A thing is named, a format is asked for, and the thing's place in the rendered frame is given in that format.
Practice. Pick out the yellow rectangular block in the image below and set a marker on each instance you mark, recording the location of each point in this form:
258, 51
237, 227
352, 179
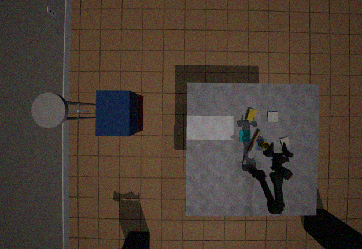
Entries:
251, 115

